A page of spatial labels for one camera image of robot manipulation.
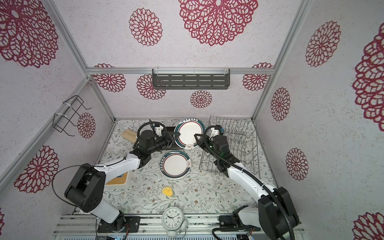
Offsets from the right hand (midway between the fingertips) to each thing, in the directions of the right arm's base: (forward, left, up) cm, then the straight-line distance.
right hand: (194, 133), depth 77 cm
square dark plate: (-6, +11, -3) cm, 13 cm away
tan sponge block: (+15, +47, -22) cm, 54 cm away
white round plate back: (-5, +13, -26) cm, 29 cm away
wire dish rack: (+18, -33, -26) cm, 46 cm away
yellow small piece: (-22, +14, -23) cm, 35 cm away
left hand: (+1, +8, -4) cm, 9 cm away
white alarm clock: (-37, +9, -23) cm, 44 cm away
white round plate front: (-13, +12, -24) cm, 30 cm away
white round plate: (+5, +4, -2) cm, 7 cm away
